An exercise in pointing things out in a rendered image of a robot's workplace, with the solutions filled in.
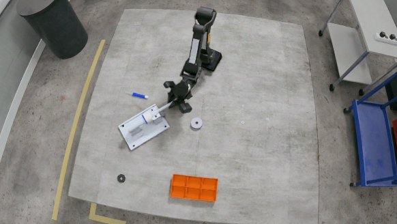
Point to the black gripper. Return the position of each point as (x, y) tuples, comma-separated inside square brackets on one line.
[(183, 107)]

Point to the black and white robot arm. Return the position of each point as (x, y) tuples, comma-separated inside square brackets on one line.
[(199, 51)]

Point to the orange compartment tray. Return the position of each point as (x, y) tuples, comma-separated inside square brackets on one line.
[(180, 189)]

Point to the white flat washer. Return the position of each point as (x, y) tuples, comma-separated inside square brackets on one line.
[(196, 120)]

